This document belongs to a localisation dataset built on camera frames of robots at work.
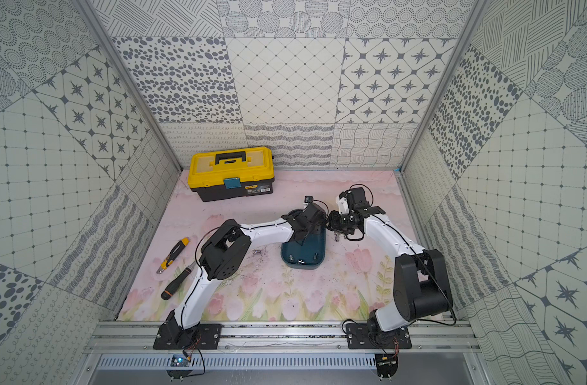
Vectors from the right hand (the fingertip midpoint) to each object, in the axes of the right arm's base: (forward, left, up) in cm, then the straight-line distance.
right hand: (329, 227), depth 89 cm
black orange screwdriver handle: (-18, +55, -8) cm, 58 cm away
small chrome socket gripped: (+1, -4, -9) cm, 9 cm away
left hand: (+8, +4, -6) cm, 11 cm away
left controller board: (-41, +47, -11) cm, 63 cm away
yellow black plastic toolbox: (+21, +42, +7) cm, 48 cm away
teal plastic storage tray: (-8, +8, -8) cm, 14 cm away
